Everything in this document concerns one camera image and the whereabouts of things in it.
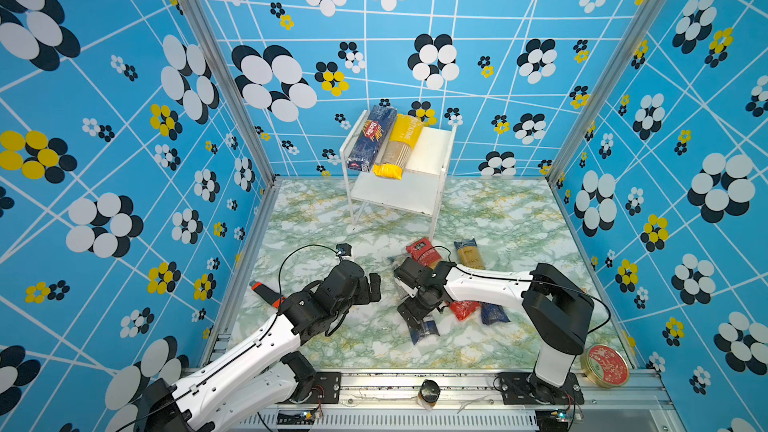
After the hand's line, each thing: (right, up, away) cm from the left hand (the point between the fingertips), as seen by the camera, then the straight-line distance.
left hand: (370, 279), depth 78 cm
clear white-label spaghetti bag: (+16, -14, +2) cm, 21 cm away
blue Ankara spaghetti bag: (+31, +3, +16) cm, 35 cm away
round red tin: (+59, -21, -4) cm, 63 cm away
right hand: (+13, -11, +9) cm, 19 cm away
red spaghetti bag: (+16, +4, +16) cm, 23 cm away
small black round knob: (+14, -21, -13) cm, 29 cm away
